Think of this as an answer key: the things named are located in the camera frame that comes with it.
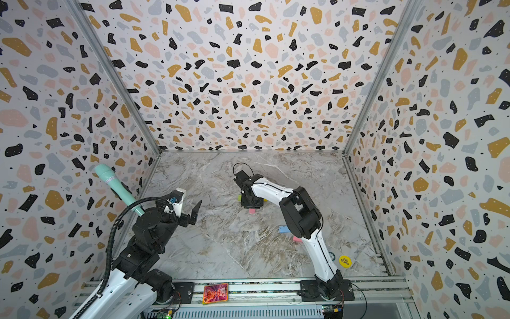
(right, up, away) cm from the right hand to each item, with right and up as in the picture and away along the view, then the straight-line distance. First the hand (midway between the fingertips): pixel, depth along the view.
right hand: (252, 206), depth 98 cm
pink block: (0, -2, -3) cm, 4 cm away
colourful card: (-11, -27, -25) cm, 39 cm away
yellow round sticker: (+40, -20, -17) cm, 47 cm away
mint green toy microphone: (-48, +16, -29) cm, 59 cm away
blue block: (+15, -9, -8) cm, 19 cm away
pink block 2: (+16, -2, -40) cm, 43 cm away
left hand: (-21, +8, -25) cm, 34 cm away
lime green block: (-5, +5, -8) cm, 11 cm away
